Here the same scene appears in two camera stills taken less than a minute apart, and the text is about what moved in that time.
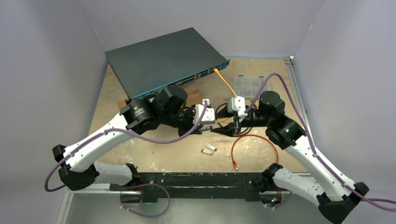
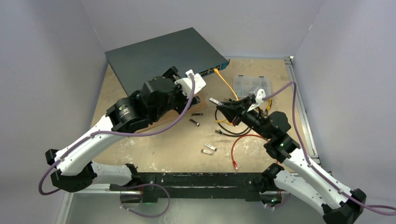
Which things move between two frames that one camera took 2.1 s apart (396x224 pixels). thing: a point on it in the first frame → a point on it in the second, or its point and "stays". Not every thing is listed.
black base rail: (146, 187) stays
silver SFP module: (208, 128) → (215, 101)
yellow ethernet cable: (217, 70) stays
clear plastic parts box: (249, 86) stays
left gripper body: (185, 121) → (180, 101)
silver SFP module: (206, 151) stays
